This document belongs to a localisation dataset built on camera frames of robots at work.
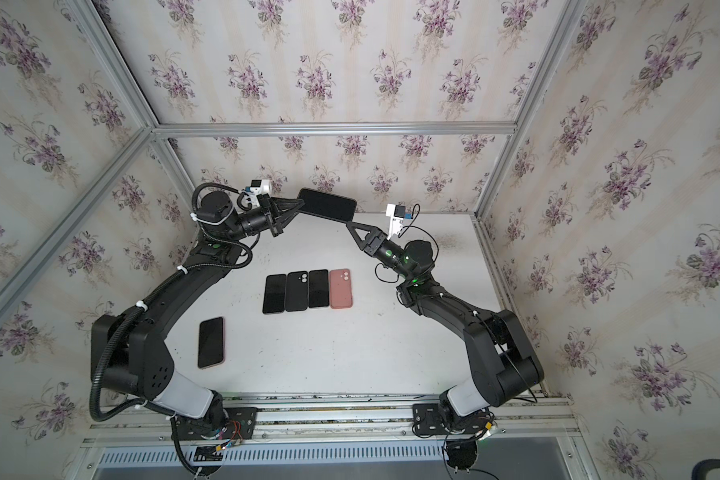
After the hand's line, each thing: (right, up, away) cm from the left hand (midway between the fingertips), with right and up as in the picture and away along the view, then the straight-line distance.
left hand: (303, 199), depth 70 cm
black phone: (+5, -1, +3) cm, 6 cm away
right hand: (+10, -7, +1) cm, 12 cm away
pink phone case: (+7, -28, +27) cm, 40 cm away
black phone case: (-7, -26, +26) cm, 38 cm away
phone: (-15, -28, +28) cm, 42 cm away
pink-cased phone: (0, -26, +26) cm, 37 cm away
